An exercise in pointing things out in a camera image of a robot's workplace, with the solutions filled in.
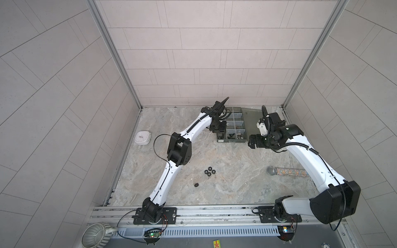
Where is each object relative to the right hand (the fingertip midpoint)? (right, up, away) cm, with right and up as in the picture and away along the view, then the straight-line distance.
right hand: (255, 143), depth 79 cm
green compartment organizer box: (-6, +6, +20) cm, 22 cm away
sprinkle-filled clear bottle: (+10, -15, +1) cm, 18 cm away
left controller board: (-48, -37, -15) cm, 63 cm away
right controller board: (+10, -38, -11) cm, 41 cm away
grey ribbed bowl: (-73, -38, -14) cm, 83 cm away
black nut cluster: (-24, -18, +5) cm, 30 cm away
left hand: (-12, +7, +16) cm, 21 cm away
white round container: (-65, +1, +15) cm, 66 cm away
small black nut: (-30, -22, +1) cm, 38 cm away
